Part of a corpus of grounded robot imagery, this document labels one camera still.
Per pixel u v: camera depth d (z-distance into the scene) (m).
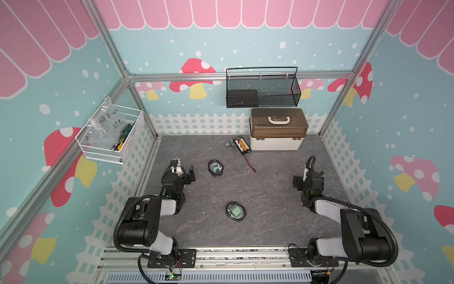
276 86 0.98
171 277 0.72
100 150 0.64
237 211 0.85
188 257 0.75
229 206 0.88
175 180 0.71
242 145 1.13
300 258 0.74
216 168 1.00
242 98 0.88
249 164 1.06
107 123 0.71
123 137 0.74
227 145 1.13
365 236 0.43
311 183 0.70
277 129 0.97
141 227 0.45
